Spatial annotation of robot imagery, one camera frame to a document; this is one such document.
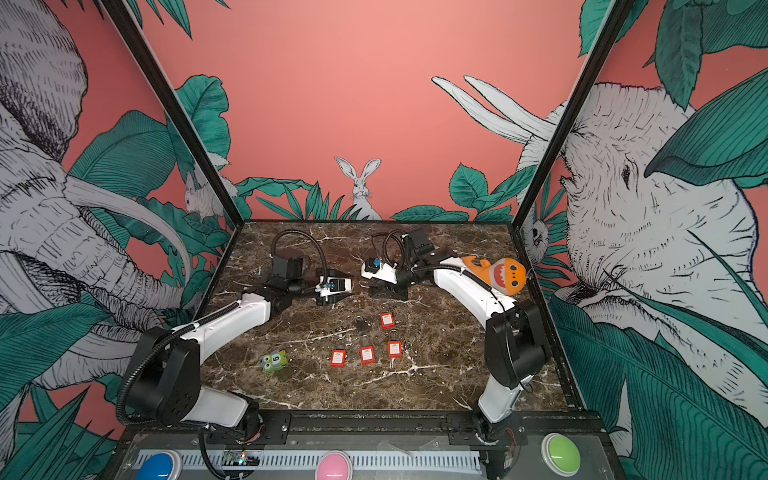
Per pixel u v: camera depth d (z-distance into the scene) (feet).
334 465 2.22
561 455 2.27
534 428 2.51
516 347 1.56
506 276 3.11
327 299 2.46
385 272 2.35
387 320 3.04
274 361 2.74
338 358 2.75
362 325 3.05
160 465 2.22
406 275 2.37
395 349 2.83
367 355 2.81
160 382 1.40
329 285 2.25
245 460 2.30
